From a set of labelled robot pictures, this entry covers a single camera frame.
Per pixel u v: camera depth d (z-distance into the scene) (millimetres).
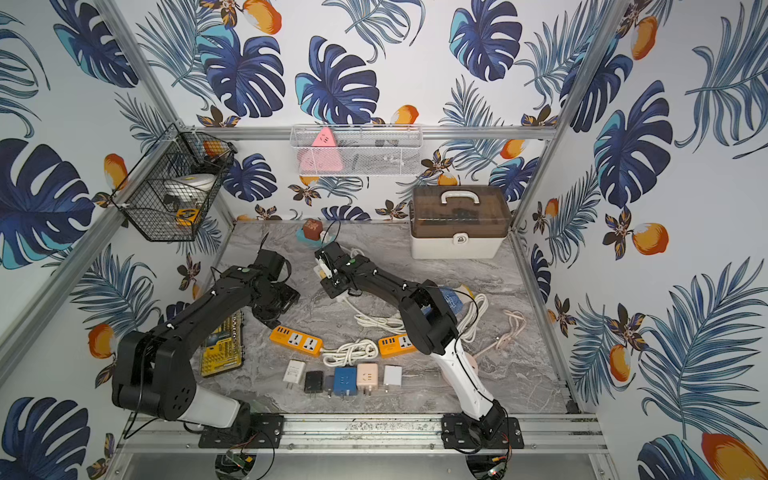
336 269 762
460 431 744
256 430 749
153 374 423
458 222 955
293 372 821
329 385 793
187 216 815
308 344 862
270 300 716
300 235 1140
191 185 796
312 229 1067
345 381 780
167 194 824
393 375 821
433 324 580
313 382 802
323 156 898
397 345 861
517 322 910
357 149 1000
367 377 780
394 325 913
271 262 703
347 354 824
